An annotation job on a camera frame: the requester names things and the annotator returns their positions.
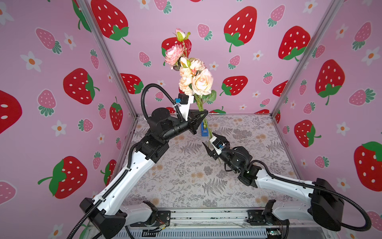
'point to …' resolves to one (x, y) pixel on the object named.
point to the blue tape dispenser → (204, 133)
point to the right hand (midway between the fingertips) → (208, 139)
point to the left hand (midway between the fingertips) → (207, 111)
